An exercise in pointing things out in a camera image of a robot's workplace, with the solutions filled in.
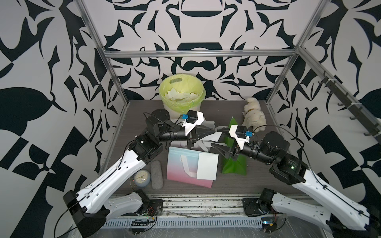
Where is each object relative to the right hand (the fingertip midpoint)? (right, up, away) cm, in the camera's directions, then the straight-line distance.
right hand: (216, 134), depth 56 cm
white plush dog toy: (+31, +6, +41) cm, 52 cm away
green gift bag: (+12, -19, +25) cm, 34 cm away
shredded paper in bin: (-20, +20, +45) cm, 53 cm away
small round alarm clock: (-35, -26, +24) cm, 50 cm away
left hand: (-2, +3, -2) cm, 4 cm away
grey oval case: (-28, -25, +25) cm, 45 cm away
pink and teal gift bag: (-13, -16, +15) cm, 26 cm away
